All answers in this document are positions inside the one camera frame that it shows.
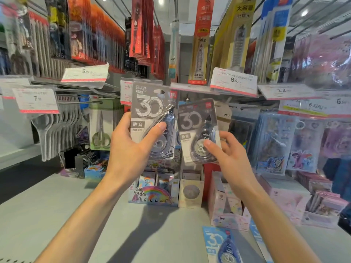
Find person's right hand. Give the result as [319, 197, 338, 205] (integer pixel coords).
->
[203, 130, 260, 189]

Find person's left hand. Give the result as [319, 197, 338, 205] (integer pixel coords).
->
[105, 112, 167, 187]

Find clear 40m correction tape pack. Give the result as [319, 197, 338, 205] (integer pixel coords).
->
[214, 102, 234, 133]

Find grey correction tape pack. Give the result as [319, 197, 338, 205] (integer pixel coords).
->
[177, 99, 222, 165]
[130, 80, 181, 161]

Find person's right forearm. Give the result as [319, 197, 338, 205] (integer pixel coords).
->
[241, 176, 321, 263]

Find person's left forearm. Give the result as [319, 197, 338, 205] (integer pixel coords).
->
[34, 175, 137, 263]

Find blue card box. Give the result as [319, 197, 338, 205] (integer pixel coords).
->
[83, 159, 109, 180]

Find red carton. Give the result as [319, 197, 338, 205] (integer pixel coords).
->
[202, 163, 221, 203]

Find dark blister pack blue card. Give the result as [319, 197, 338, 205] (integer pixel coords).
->
[229, 104, 261, 154]

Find colourful sticker pack display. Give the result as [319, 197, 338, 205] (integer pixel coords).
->
[148, 159, 181, 173]

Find row of green scissors packs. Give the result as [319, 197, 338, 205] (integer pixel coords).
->
[89, 98, 124, 151]

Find row of blue character packs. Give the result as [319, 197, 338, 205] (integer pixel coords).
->
[253, 112, 325, 176]

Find rainbow print display box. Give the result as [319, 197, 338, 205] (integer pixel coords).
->
[128, 168, 181, 207]

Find purple black card box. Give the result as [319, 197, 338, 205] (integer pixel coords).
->
[59, 146, 95, 178]

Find white pink display carton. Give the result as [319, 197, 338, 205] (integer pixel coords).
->
[207, 171, 252, 232]

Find beige box round window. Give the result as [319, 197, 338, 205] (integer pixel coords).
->
[178, 161, 205, 209]

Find white price tag red stripe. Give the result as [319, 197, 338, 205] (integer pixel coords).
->
[210, 67, 258, 98]
[278, 100, 329, 118]
[321, 91, 351, 118]
[170, 82, 220, 96]
[257, 84, 323, 101]
[120, 78, 165, 106]
[0, 76, 32, 100]
[61, 62, 110, 89]
[12, 86, 60, 115]

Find metal peg hook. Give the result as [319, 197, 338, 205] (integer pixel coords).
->
[57, 100, 103, 105]

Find row of clear scissors packs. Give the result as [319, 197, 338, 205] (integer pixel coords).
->
[31, 111, 91, 162]

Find pink card pack display box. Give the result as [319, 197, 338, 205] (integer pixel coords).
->
[297, 171, 349, 229]

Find lilac hanging pencil case pack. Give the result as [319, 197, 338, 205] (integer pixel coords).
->
[321, 119, 351, 159]

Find blue bagged goods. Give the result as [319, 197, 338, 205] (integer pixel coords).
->
[322, 157, 351, 203]

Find row of black packs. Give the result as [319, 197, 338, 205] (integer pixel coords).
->
[125, 18, 148, 79]

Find white side shelving unit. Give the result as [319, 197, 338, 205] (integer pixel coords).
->
[0, 24, 42, 170]

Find white teal pen pack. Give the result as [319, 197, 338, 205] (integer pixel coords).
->
[167, 20, 181, 80]

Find row of orange refill packs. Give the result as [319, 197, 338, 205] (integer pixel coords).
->
[188, 0, 215, 85]

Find row of yellow refill packs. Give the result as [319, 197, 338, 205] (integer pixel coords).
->
[211, 0, 257, 77]

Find row of grey white packs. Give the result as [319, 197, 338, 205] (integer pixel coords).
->
[29, 11, 72, 80]

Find row of red hanging packs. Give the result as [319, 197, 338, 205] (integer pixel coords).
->
[129, 0, 166, 80]

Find clear bagged pink goods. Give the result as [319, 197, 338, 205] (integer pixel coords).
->
[290, 33, 351, 89]

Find row of blue yellow packs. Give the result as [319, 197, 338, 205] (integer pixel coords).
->
[252, 0, 294, 84]

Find row of dark toy packs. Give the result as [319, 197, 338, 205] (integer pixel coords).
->
[45, 0, 71, 61]

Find rack of blue pen packs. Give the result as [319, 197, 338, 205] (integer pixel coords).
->
[0, 49, 11, 76]

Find large dark scissors pack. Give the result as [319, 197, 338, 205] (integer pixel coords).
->
[0, 2, 35, 77]

